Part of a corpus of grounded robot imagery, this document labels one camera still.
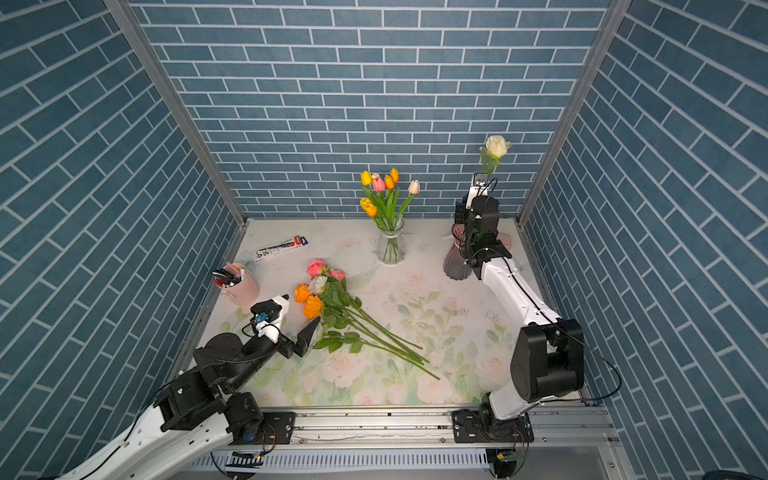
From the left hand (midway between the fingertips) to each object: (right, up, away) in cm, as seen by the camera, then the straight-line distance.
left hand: (310, 310), depth 67 cm
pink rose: (-8, +7, +32) cm, 34 cm away
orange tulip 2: (+17, +34, +24) cm, 45 cm away
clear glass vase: (+18, +15, +35) cm, 42 cm away
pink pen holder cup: (-28, +3, +21) cm, 35 cm away
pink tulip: (+14, +33, +21) cm, 42 cm away
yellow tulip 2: (+12, +25, +15) cm, 32 cm away
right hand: (+42, +29, +14) cm, 53 cm away
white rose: (-6, +2, +26) cm, 27 cm away
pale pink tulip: (+25, +32, +26) cm, 48 cm away
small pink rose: (-1, +5, +34) cm, 34 cm away
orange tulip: (+19, +37, +26) cm, 49 cm away
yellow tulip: (+10, +35, +24) cm, 44 cm away
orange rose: (-7, -4, +24) cm, 25 cm away
